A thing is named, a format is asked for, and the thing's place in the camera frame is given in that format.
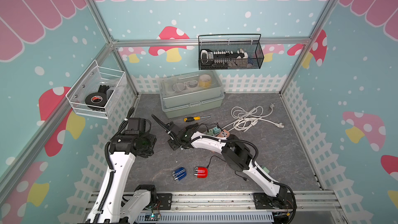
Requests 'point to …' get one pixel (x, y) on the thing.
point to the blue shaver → (180, 174)
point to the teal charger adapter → (216, 130)
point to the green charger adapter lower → (266, 170)
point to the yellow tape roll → (204, 81)
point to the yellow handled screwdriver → (189, 118)
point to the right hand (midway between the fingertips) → (172, 142)
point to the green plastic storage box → (188, 93)
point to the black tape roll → (98, 99)
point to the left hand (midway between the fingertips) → (155, 144)
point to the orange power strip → (225, 134)
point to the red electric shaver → (201, 172)
